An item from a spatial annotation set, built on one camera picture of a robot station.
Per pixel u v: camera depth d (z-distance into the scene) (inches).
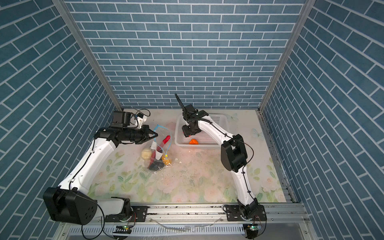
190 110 29.3
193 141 37.8
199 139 39.5
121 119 23.2
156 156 33.0
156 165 33.5
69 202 15.3
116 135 21.3
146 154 35.0
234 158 21.7
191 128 31.2
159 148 35.3
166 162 33.4
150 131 28.5
